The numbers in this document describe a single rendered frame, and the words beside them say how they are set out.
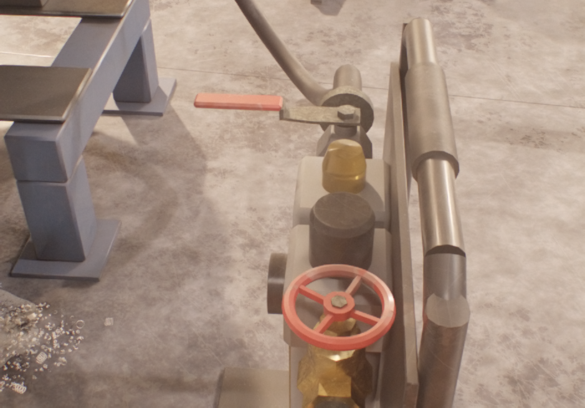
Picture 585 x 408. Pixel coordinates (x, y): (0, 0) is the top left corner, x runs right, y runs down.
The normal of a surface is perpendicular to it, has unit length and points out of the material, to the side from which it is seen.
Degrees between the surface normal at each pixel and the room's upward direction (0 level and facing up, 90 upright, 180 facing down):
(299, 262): 0
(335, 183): 90
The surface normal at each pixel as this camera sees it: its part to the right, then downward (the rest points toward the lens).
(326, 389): 0.00, -0.79
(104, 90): 1.00, 0.04
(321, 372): -0.45, 0.55
